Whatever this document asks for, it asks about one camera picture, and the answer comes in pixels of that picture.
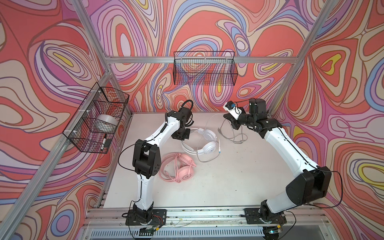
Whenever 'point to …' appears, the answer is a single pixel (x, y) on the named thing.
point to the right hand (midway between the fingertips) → (227, 117)
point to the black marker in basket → (103, 143)
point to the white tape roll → (105, 123)
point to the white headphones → (210, 144)
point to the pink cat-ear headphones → (176, 167)
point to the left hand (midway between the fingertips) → (185, 137)
